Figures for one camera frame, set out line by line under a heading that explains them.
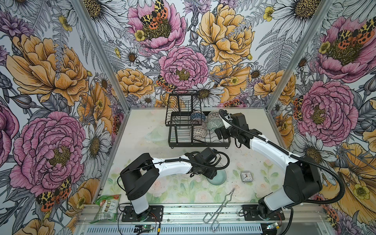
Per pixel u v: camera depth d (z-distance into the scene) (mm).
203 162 666
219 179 844
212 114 1116
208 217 742
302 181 436
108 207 730
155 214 739
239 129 586
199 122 796
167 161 524
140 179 454
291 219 690
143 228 713
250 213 741
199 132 1044
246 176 850
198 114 1111
